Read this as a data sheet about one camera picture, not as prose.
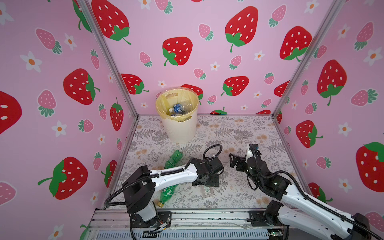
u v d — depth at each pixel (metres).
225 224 0.73
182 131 1.02
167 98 0.98
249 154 0.68
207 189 0.78
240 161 0.67
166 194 0.78
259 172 0.54
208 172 0.58
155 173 0.46
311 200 0.47
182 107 0.98
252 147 0.67
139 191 0.42
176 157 0.93
